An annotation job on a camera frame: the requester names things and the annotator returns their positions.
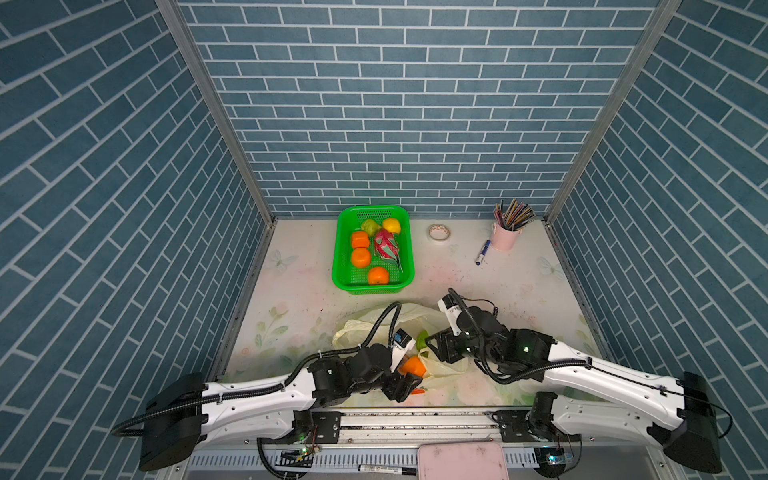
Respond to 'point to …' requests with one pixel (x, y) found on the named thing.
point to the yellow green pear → (371, 227)
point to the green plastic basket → (354, 279)
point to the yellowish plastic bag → (417, 323)
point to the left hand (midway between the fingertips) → (413, 376)
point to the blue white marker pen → (483, 252)
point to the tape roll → (439, 232)
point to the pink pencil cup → (503, 239)
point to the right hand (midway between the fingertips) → (428, 337)
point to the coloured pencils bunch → (517, 214)
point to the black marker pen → (412, 471)
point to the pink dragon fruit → (386, 244)
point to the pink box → (462, 461)
